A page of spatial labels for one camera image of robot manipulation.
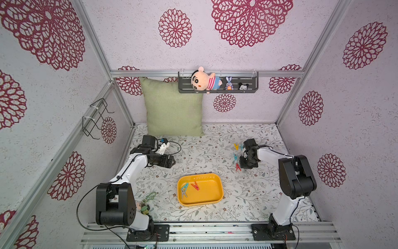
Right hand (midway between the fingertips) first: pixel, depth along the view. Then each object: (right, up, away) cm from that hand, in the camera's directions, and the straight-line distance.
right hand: (242, 163), depth 98 cm
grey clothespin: (-36, -14, -13) cm, 41 cm away
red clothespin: (-3, -2, -1) cm, 4 cm away
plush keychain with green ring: (-57, -20, -17) cm, 63 cm away
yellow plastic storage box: (-21, -13, -10) cm, 27 cm away
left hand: (-46, +3, -10) cm, 47 cm away
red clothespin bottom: (-30, -11, -9) cm, 33 cm away
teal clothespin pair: (-4, +4, +3) cm, 6 cm away
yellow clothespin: (-2, +10, +8) cm, 13 cm away
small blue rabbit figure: (-10, +47, -8) cm, 49 cm away
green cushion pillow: (-45, +32, -2) cm, 55 cm away
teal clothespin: (-35, -11, -10) cm, 39 cm away
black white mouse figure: (-1, +46, -6) cm, 47 cm away
